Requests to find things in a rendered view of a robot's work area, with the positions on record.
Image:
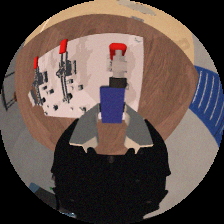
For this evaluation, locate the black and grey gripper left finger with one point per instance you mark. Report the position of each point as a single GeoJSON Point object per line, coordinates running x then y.
{"type": "Point", "coordinates": [81, 134]}

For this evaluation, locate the black toggle clamp with red handle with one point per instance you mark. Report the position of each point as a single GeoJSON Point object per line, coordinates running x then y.
{"type": "Point", "coordinates": [40, 78]}

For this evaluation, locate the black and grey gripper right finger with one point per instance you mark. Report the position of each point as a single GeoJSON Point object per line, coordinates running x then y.
{"type": "Point", "coordinates": [144, 138]}

